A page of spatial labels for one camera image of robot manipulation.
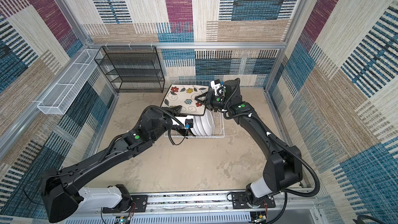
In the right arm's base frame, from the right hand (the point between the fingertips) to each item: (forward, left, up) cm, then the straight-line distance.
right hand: (195, 102), depth 74 cm
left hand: (-2, +8, +3) cm, 8 cm away
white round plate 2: (-5, -6, -1) cm, 8 cm away
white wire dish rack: (+6, -14, -30) cm, 33 cm away
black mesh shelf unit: (+42, +44, -12) cm, 62 cm away
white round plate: (-1, -5, -17) cm, 18 cm away
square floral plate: (+6, +5, -1) cm, 8 cm away
